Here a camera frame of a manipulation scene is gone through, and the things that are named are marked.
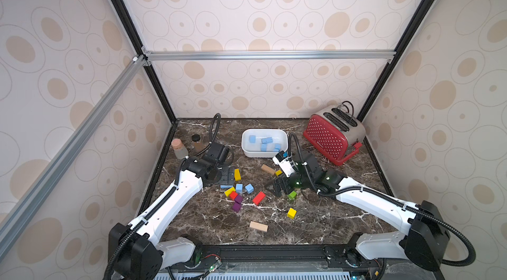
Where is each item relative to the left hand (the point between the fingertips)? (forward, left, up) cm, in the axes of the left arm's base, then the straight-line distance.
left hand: (226, 175), depth 79 cm
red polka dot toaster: (+22, -48, +3) cm, 53 cm away
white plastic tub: (+23, -11, -14) cm, 29 cm away
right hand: (-1, -21, 0) cm, 21 cm away
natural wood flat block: (-15, -14, -15) cm, 25 cm away
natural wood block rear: (+11, -18, -13) cm, 25 cm away
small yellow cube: (-11, -27, -13) cm, 32 cm away
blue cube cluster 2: (0, -4, -13) cm, 14 cm away
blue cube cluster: (0, -9, -13) cm, 16 cm away
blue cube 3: (+31, -10, -15) cm, 36 cm away
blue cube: (+25, -16, -14) cm, 33 cm away
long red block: (-3, -14, -15) cm, 20 cm away
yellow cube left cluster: (-1, +1, -14) cm, 14 cm away
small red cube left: (-3, -2, -13) cm, 14 cm away
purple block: (-7, -4, -13) cm, 15 cm away
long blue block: (+30, -18, -15) cm, 38 cm away
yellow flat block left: (+9, -3, -15) cm, 17 cm away
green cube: (-3, -28, -12) cm, 31 cm away
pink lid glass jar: (+17, +26, -9) cm, 32 cm away
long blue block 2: (+2, +2, -15) cm, 15 cm away
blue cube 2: (+26, -19, -15) cm, 35 cm away
